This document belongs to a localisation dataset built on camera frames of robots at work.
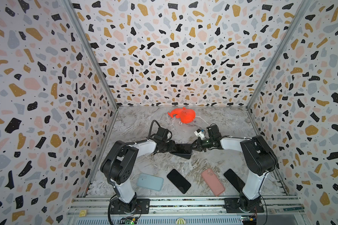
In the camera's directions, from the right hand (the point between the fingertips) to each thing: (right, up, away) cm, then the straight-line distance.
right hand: (187, 146), depth 89 cm
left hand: (-8, 0, +4) cm, 9 cm away
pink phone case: (+15, -20, -6) cm, 26 cm away
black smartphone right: (+27, -19, -7) cm, 34 cm away
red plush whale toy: (0, +20, +17) cm, 26 cm away
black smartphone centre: (-6, -19, -7) cm, 21 cm away
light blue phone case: (-23, -21, -4) cm, 31 cm away
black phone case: (-2, -4, +7) cm, 9 cm away
